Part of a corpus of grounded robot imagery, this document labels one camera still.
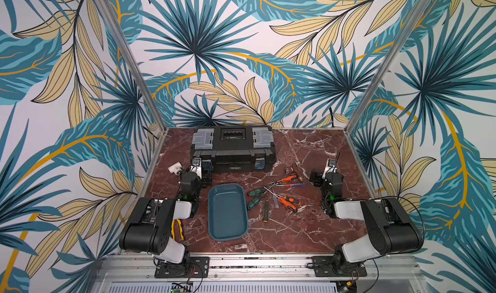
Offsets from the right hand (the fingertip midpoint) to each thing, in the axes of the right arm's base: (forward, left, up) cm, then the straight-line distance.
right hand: (326, 169), depth 93 cm
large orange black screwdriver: (-13, +19, -7) cm, 24 cm away
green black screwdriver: (-8, +33, -6) cm, 34 cm away
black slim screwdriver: (-17, +30, -6) cm, 35 cm away
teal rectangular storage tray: (-16, +48, -9) cm, 51 cm away
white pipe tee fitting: (+6, +74, -4) cm, 74 cm away
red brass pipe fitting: (+3, +17, -4) cm, 18 cm away
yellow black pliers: (-23, +70, -7) cm, 74 cm away
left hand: (+2, +61, -1) cm, 61 cm away
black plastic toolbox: (+6, +44, +10) cm, 45 cm away
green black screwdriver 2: (-13, +35, -6) cm, 37 cm away
